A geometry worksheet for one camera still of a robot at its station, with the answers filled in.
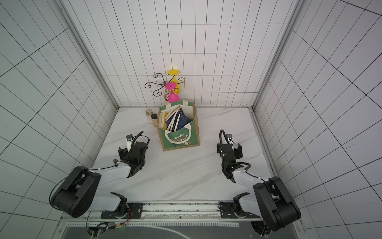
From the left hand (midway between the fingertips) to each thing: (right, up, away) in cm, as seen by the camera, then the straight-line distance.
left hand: (129, 146), depth 89 cm
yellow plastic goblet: (+27, +48, +8) cm, 56 cm away
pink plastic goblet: (+26, +31, +6) cm, 41 cm away
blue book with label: (+34, +16, -2) cm, 37 cm away
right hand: (+64, +3, 0) cm, 64 cm away
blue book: (+31, +21, +1) cm, 38 cm away
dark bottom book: (+25, +15, -1) cm, 29 cm away
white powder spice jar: (+8, +22, +14) cm, 27 cm away
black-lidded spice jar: (+12, +17, +13) cm, 25 cm away
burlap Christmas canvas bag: (+37, +6, -4) cm, 37 cm away
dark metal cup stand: (+19, +32, -6) cm, 37 cm away
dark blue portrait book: (+24, +13, -2) cm, 27 cm away
